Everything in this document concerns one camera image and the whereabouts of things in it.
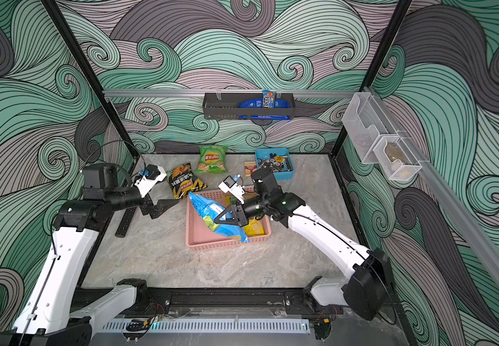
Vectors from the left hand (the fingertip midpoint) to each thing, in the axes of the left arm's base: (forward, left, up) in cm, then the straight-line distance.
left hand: (168, 185), depth 66 cm
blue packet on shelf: (+43, -30, +2) cm, 53 cm away
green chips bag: (+37, -7, -27) cm, 46 cm away
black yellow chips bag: (+22, +6, -27) cm, 35 cm away
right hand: (-9, -16, -6) cm, 19 cm away
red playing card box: (+36, -26, -32) cm, 55 cm away
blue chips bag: (-7, -14, -4) cm, 16 cm away
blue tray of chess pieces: (+42, -43, -33) cm, 68 cm away
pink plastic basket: (-3, -5, -34) cm, 34 cm away
